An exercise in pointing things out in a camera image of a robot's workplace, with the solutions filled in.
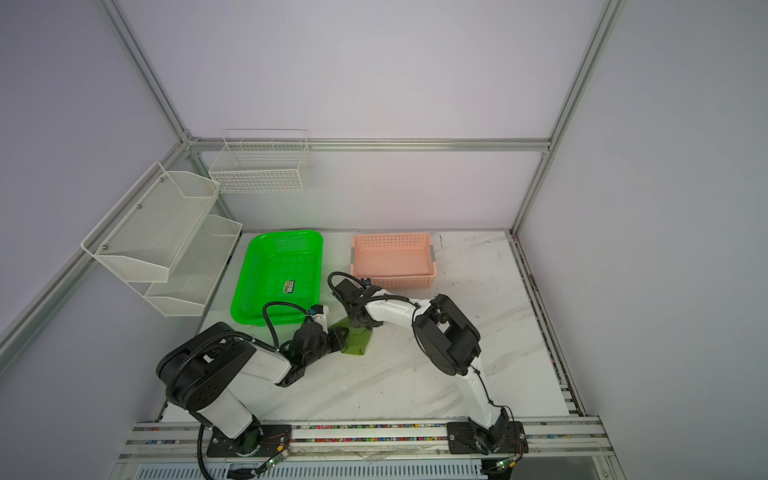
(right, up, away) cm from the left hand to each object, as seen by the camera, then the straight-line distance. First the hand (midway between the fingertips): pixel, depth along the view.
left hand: (349, 331), depth 92 cm
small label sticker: (-23, +13, +12) cm, 29 cm away
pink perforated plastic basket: (+14, +22, +15) cm, 30 cm away
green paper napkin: (+3, -2, -1) cm, 4 cm away
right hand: (+3, +3, +3) cm, 6 cm away
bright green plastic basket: (-29, +20, +19) cm, 40 cm away
